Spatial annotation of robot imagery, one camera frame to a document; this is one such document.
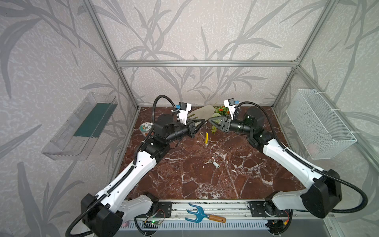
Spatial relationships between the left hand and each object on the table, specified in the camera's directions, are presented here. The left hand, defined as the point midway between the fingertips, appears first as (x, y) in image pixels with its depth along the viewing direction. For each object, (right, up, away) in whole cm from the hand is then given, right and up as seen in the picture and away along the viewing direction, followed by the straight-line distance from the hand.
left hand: (206, 119), depth 64 cm
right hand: (+2, +1, +3) cm, 4 cm away
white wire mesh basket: (+50, -7, -1) cm, 51 cm away
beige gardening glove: (+1, +5, +52) cm, 52 cm away
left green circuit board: (-25, -50, +7) cm, 57 cm away
